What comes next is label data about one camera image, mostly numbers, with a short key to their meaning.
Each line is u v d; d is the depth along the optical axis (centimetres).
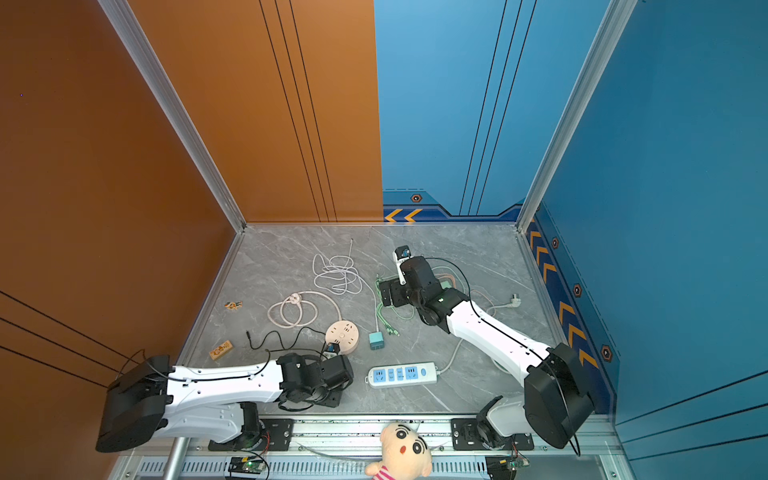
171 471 68
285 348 89
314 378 61
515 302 96
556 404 41
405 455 64
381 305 76
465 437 72
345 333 89
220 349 87
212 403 46
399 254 72
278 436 73
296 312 96
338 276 103
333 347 76
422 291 61
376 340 87
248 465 71
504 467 71
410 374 81
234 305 97
